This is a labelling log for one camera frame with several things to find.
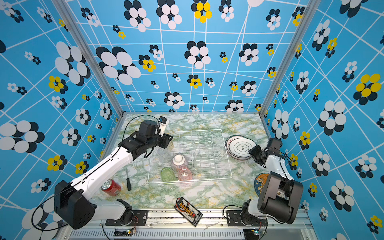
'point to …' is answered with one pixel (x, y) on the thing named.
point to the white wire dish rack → (191, 156)
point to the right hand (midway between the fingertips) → (252, 151)
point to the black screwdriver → (128, 182)
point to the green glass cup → (167, 175)
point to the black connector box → (188, 211)
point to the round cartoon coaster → (260, 182)
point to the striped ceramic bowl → (179, 161)
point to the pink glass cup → (184, 175)
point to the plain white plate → (237, 147)
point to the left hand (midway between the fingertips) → (170, 135)
